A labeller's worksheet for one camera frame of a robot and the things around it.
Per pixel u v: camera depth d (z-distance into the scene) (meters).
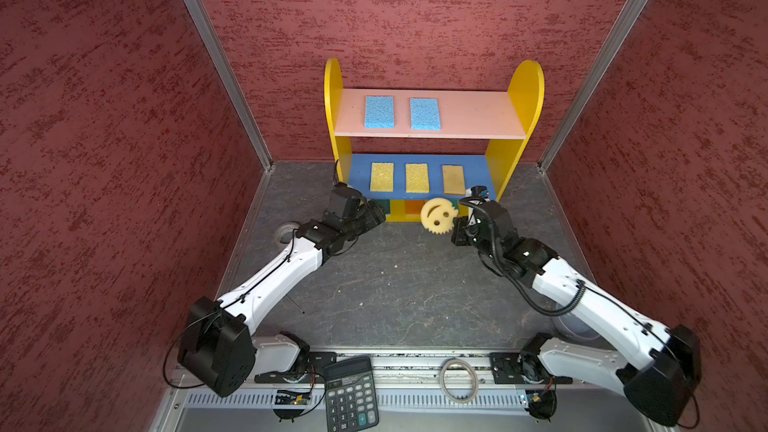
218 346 0.39
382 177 0.97
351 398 0.68
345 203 0.60
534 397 0.71
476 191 0.67
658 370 0.38
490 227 0.54
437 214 0.79
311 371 0.73
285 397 0.73
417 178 0.96
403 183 0.94
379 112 0.76
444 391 0.70
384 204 1.03
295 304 0.85
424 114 0.75
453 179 0.95
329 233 0.58
